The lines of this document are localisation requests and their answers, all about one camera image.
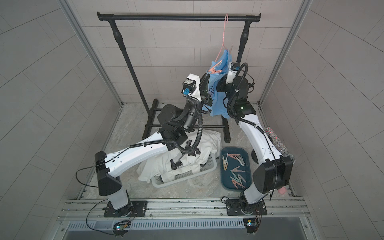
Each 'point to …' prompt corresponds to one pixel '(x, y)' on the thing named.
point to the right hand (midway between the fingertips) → (220, 72)
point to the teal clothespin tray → (236, 168)
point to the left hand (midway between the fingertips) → (209, 73)
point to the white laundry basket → (157, 183)
